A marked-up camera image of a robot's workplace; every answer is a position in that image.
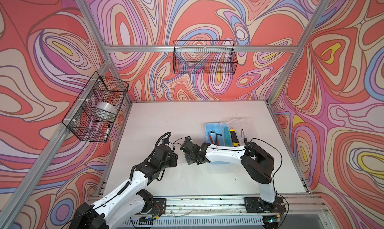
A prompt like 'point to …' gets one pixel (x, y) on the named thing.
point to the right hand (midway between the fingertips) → (192, 159)
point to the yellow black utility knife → (234, 138)
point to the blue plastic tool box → (215, 132)
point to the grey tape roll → (105, 111)
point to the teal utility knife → (228, 140)
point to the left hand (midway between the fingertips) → (177, 155)
